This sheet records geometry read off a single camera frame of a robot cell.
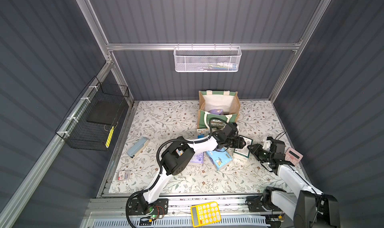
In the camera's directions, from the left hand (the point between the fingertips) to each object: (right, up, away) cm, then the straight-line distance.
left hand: (247, 147), depth 86 cm
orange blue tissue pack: (-26, +8, +8) cm, 28 cm away
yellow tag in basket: (-70, +8, -19) cm, 73 cm away
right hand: (+3, 0, +1) cm, 3 cm away
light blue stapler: (-67, 0, +5) cm, 67 cm away
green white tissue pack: (-2, -4, 0) cm, 4 cm away
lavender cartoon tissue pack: (-15, +21, +16) cm, 31 cm away
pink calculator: (+29, -6, +3) cm, 30 cm away
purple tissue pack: (-29, -5, -2) cm, 29 cm away
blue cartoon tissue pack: (-16, -6, -2) cm, 17 cm away
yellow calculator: (-25, -28, -15) cm, 41 cm away
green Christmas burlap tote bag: (-10, +29, +11) cm, 32 cm away
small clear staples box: (-70, -14, -4) cm, 71 cm away
